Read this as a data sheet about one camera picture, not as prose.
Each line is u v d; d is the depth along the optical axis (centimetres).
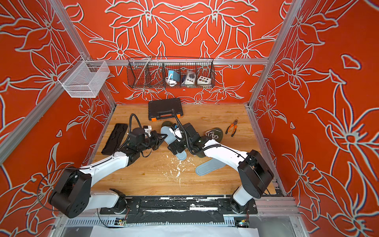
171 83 85
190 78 90
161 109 111
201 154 60
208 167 86
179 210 73
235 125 105
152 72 100
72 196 42
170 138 81
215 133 93
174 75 85
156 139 73
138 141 66
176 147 72
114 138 98
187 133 63
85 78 91
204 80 94
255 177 43
